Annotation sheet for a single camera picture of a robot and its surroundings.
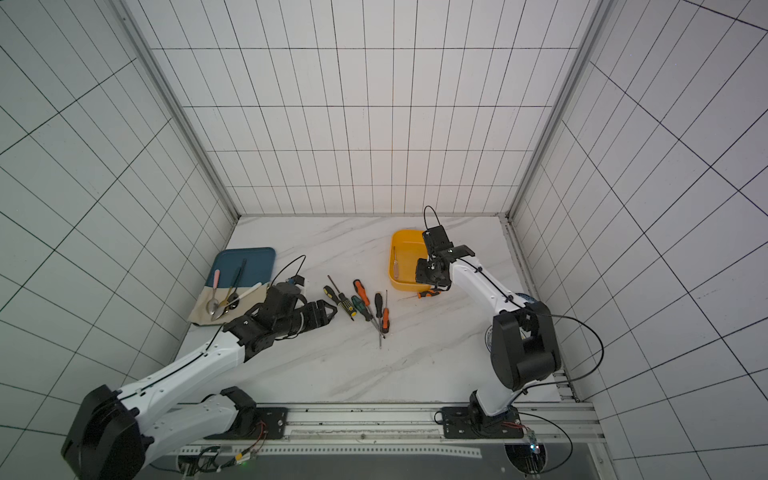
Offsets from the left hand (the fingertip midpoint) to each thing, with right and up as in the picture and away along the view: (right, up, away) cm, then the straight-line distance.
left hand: (325, 318), depth 82 cm
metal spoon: (-35, 0, +11) cm, 36 cm away
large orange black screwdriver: (+8, +7, +15) cm, 19 cm away
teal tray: (-28, +13, +22) cm, 38 cm away
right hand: (+26, +11, +8) cm, 30 cm away
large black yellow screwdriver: (-1, +5, +13) cm, 14 cm away
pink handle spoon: (-39, +1, +12) cm, 41 cm away
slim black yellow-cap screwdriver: (+15, -1, +10) cm, 18 cm away
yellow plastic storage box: (+24, +18, +28) cm, 41 cm away
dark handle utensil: (-32, +4, +13) cm, 35 cm away
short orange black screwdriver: (+31, +5, +13) cm, 34 cm away
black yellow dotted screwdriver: (+4, +2, +11) cm, 11 cm away
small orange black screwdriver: (+17, -2, +10) cm, 20 cm away
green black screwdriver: (+8, +2, +11) cm, 14 cm away
